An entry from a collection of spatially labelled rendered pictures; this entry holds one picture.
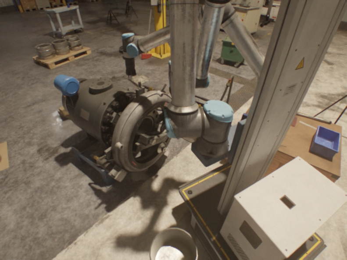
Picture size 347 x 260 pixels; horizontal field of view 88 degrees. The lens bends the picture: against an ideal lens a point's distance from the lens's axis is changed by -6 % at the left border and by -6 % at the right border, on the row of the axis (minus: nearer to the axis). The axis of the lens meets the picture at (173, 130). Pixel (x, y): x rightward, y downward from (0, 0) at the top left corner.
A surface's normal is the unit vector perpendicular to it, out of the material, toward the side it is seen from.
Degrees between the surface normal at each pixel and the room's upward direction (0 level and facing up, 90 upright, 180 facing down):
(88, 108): 49
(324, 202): 0
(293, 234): 0
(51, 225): 0
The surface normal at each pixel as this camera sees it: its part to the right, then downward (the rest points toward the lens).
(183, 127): 0.03, 0.49
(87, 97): -0.32, -0.34
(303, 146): 0.00, -0.75
